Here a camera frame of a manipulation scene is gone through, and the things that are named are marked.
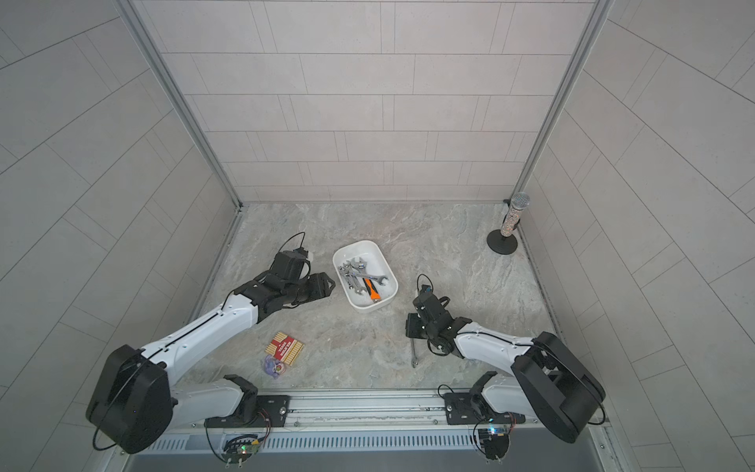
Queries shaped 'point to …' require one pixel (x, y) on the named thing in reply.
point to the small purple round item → (273, 367)
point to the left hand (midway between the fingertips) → (335, 284)
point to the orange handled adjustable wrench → (372, 290)
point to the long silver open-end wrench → (415, 362)
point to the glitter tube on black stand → (500, 241)
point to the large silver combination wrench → (377, 278)
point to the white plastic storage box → (364, 257)
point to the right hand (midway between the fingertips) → (405, 324)
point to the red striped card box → (285, 348)
